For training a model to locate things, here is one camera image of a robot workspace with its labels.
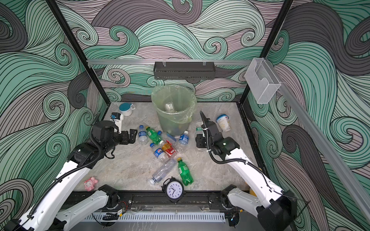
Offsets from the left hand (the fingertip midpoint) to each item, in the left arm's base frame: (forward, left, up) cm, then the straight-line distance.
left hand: (129, 129), depth 71 cm
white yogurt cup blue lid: (+21, -56, -19) cm, 63 cm away
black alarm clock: (-22, -23, -24) cm, 40 cm away
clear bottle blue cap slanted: (+11, -16, -25) cm, 32 cm away
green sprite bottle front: (-16, -30, -22) cm, 41 cm away
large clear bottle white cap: (-13, -17, -25) cm, 32 cm away
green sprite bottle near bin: (+10, -8, -23) cm, 26 cm away
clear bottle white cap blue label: (+7, -28, -22) cm, 37 cm away
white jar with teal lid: (+32, +16, -20) cm, 41 cm away
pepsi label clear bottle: (-3, -15, -24) cm, 29 cm away
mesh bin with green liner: (+30, -22, -14) cm, 40 cm away
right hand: (0, -37, -8) cm, 38 cm away
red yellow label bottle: (+1, -19, -21) cm, 28 cm away
